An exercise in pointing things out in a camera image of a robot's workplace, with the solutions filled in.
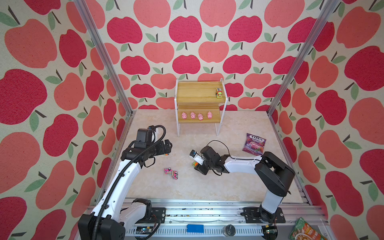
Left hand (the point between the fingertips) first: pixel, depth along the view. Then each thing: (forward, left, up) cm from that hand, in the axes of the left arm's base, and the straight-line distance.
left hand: (167, 146), depth 79 cm
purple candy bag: (+11, -55, -16) cm, 58 cm away
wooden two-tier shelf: (+19, -18, +14) cm, 30 cm away
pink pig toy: (+24, -8, -1) cm, 26 cm away
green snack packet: (-36, -65, -17) cm, 77 cm away
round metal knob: (-37, -28, -9) cm, 47 cm away
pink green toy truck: (-9, -3, -17) cm, 20 cm away
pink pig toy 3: (+24, -25, -1) cm, 35 cm away
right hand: (-1, -18, -18) cm, 25 cm away
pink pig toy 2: (+24, -14, -1) cm, 27 cm away
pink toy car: (-6, +1, -17) cm, 18 cm away
